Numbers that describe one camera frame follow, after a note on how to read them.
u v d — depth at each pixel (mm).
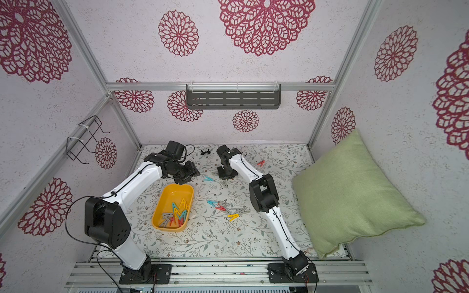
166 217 876
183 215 876
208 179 1038
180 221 875
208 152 1165
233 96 942
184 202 928
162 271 741
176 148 687
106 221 450
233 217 897
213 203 947
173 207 917
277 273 727
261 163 1110
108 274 744
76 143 736
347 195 681
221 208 922
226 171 906
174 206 920
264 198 659
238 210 916
